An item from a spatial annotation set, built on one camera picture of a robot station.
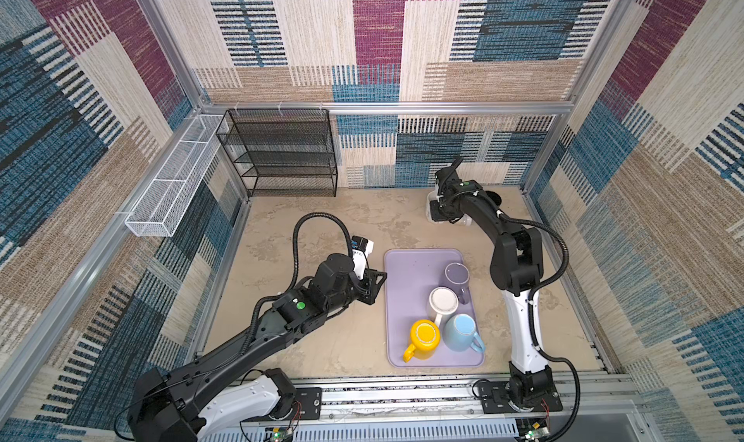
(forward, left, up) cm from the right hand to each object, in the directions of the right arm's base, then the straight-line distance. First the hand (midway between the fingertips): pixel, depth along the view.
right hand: (441, 216), depth 102 cm
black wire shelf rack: (+26, +57, +9) cm, 64 cm away
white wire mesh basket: (0, +90, +11) cm, 91 cm away
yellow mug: (-41, +11, +2) cm, 43 cm away
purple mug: (-24, 0, +2) cm, 24 cm away
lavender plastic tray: (-18, +12, -7) cm, 23 cm away
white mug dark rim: (-31, +5, -1) cm, 31 cm away
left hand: (-29, +21, +15) cm, 39 cm away
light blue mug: (-40, +3, +2) cm, 40 cm away
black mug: (+7, -20, +2) cm, 21 cm away
